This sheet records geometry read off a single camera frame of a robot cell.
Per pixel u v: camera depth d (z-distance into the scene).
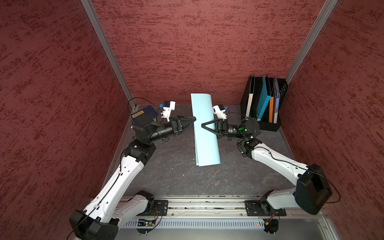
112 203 0.39
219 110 0.62
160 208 0.74
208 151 0.58
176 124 0.53
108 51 0.88
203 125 0.58
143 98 1.18
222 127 0.57
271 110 0.93
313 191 0.41
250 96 0.87
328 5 0.71
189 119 0.57
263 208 0.66
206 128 0.58
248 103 0.92
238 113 1.18
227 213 0.74
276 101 0.86
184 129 0.55
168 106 0.58
